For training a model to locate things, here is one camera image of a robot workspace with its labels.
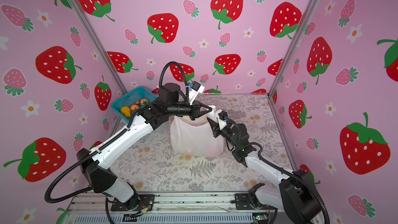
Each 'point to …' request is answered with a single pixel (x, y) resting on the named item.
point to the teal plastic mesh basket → (130, 98)
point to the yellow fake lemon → (126, 111)
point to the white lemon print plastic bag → (194, 138)
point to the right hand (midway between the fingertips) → (210, 116)
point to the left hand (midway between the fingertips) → (212, 109)
